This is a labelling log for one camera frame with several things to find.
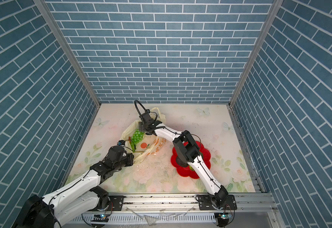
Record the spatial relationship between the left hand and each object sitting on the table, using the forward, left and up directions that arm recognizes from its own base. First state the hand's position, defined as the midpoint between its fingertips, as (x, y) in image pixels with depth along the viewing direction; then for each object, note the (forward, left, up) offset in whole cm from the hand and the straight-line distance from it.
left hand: (135, 156), depth 86 cm
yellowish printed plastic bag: (+10, -8, -4) cm, 13 cm away
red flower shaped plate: (-9, -31, -3) cm, 32 cm away
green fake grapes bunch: (+14, +1, -1) cm, 15 cm away
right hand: (+26, -3, -1) cm, 26 cm away
